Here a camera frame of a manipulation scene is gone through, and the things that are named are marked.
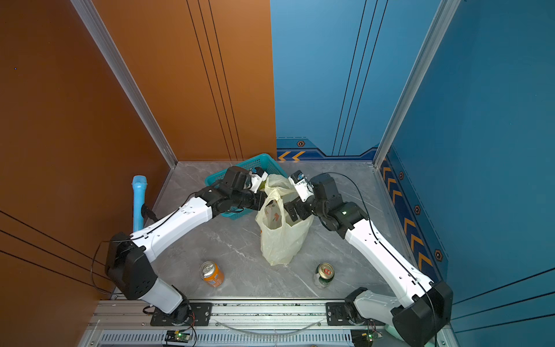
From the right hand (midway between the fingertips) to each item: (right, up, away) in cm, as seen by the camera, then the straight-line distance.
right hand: (297, 197), depth 76 cm
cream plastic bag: (-5, -14, -6) cm, 16 cm away
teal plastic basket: (-13, +13, +33) cm, 38 cm away
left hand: (-8, -1, +4) cm, 9 cm away
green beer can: (+9, -25, -3) cm, 27 cm away
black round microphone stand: (-58, -7, +8) cm, 59 cm away
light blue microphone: (-58, +5, +3) cm, 58 cm away
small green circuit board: (-40, -46, -5) cm, 61 cm away
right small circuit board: (+22, -46, -6) cm, 51 cm away
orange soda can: (-29, -26, -3) cm, 39 cm away
